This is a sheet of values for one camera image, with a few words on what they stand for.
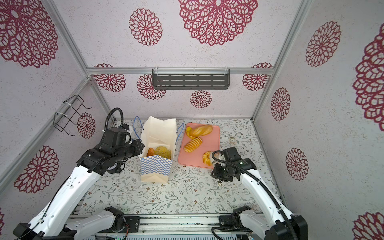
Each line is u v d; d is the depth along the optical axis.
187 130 1.09
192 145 1.00
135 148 0.62
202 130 1.06
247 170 0.52
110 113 0.52
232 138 1.09
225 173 0.66
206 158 0.93
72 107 0.79
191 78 0.91
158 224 0.76
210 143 1.07
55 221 0.38
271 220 0.40
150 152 0.88
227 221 0.75
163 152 0.94
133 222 0.75
